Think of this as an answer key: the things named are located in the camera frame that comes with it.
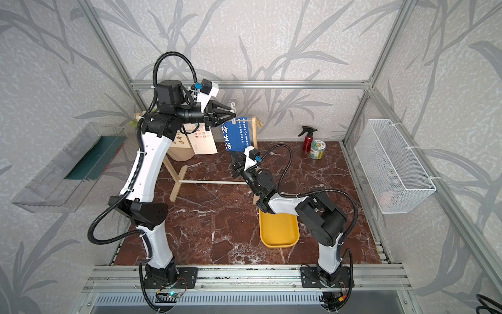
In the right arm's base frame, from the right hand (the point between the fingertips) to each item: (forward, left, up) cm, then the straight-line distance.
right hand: (231, 150), depth 75 cm
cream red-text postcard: (+1, +11, +4) cm, 12 cm away
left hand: (+1, -3, +16) cm, 17 cm away
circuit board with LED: (-44, +24, -33) cm, 60 cm away
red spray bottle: (+27, -37, -22) cm, 51 cm away
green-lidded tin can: (+22, -42, -24) cm, 54 cm away
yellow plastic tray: (-20, -19, -31) cm, 42 cm away
